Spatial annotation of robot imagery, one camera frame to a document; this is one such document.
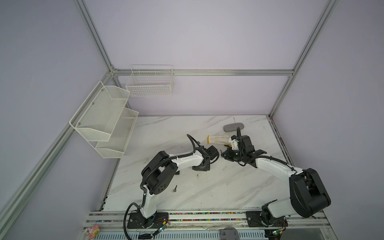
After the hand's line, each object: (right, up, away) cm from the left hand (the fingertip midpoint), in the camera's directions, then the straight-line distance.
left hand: (201, 167), depth 91 cm
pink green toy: (-50, -24, -22) cm, 60 cm away
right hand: (+12, +9, -3) cm, 15 cm away
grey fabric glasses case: (+25, +25, +19) cm, 40 cm away
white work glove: (+13, +17, +13) cm, 26 cm away
